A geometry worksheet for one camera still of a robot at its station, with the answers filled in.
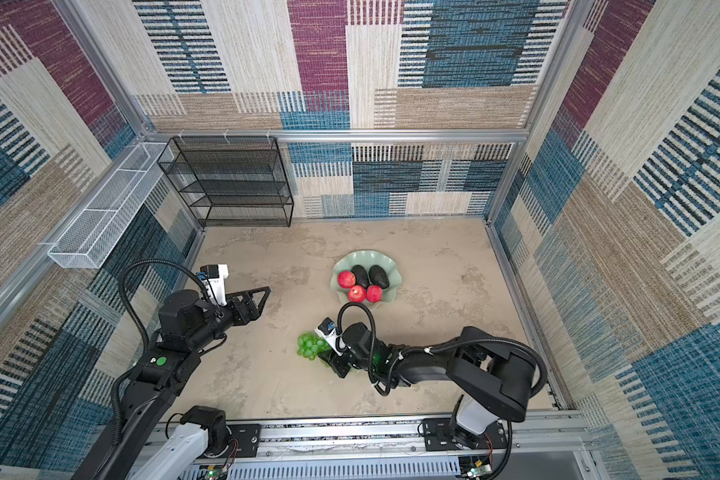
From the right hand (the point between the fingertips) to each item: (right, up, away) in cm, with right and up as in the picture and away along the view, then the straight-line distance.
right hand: (326, 352), depth 83 cm
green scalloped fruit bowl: (+11, +25, +20) cm, 34 cm away
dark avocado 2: (+15, +19, +16) cm, 29 cm away
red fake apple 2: (+13, +15, +11) cm, 23 cm away
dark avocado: (+9, +20, +15) cm, 27 cm away
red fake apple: (+8, +14, +11) cm, 19 cm away
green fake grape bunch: (-4, +3, -4) cm, 6 cm away
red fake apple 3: (+5, +19, +12) cm, 23 cm away
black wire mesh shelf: (-39, +53, +28) cm, 71 cm away
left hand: (-15, +19, -11) cm, 27 cm away
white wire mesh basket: (-55, +29, -13) cm, 64 cm away
